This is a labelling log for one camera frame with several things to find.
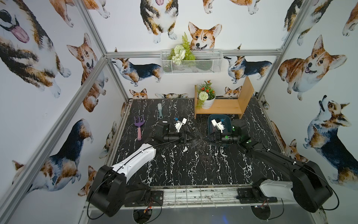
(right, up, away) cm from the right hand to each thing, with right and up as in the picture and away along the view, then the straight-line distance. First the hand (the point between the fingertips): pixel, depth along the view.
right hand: (206, 135), depth 73 cm
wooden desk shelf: (+28, +16, +34) cm, 47 cm away
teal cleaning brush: (-33, +15, +43) cm, 57 cm away
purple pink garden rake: (-46, +3, +33) cm, 57 cm away
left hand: (-6, 0, +1) cm, 6 cm away
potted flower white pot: (+3, +23, +20) cm, 30 cm away
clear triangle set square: (-2, -3, +1) cm, 4 cm away
